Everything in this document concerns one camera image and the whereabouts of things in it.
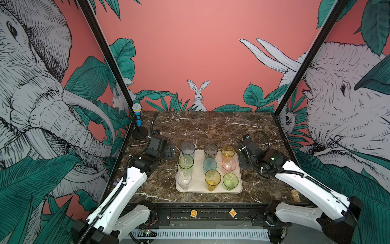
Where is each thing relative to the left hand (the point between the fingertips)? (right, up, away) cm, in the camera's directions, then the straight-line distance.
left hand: (166, 146), depth 78 cm
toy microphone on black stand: (-26, +6, +31) cm, 41 cm away
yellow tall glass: (+24, -15, -5) cm, 28 cm away
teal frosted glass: (+23, -11, +10) cm, 28 cm away
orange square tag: (+14, -33, -3) cm, 36 cm away
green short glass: (+35, -21, +7) cm, 41 cm away
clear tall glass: (+8, -19, +8) cm, 22 cm away
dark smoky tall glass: (+24, -3, +8) cm, 26 cm away
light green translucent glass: (+9, -11, +9) cm, 17 cm away
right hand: (+40, -3, -2) cm, 41 cm away
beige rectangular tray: (+18, -18, +10) cm, 27 cm away
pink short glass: (+35, -13, +12) cm, 39 cm away
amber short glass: (+36, -5, +18) cm, 40 cm away
